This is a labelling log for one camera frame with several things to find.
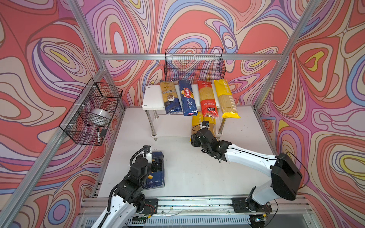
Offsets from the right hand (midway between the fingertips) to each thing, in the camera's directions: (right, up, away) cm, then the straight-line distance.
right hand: (196, 139), depth 84 cm
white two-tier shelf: (-24, +9, +21) cm, 33 cm away
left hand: (-23, -8, -5) cm, 24 cm away
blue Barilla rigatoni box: (-23, -21, -8) cm, 32 cm away
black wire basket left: (-57, +11, -12) cm, 59 cm away
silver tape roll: (-52, +15, -12) cm, 55 cm away
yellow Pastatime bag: (+13, +10, +14) cm, 22 cm away
